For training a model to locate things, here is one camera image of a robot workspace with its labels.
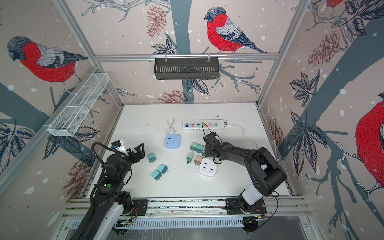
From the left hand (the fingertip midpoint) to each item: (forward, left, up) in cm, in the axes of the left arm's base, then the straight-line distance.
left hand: (136, 146), depth 79 cm
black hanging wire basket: (+57, -26, +12) cm, 63 cm away
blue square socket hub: (+10, -17, -12) cm, 24 cm away
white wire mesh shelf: (+13, +31, +15) cm, 37 cm away
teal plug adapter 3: (-11, -10, -14) cm, 20 cm away
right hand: (+4, -40, -15) cm, 43 cm away
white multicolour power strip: (+24, -33, -12) cm, 43 cm away
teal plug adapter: (0, -5, -14) cm, 15 cm away
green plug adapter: (+8, -31, -14) cm, 35 cm away
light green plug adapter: (-1, -28, -13) cm, 31 cm away
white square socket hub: (-7, -39, -12) cm, 41 cm away
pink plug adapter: (-2, -34, -13) cm, 36 cm away
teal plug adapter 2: (-7, -13, -14) cm, 20 cm away
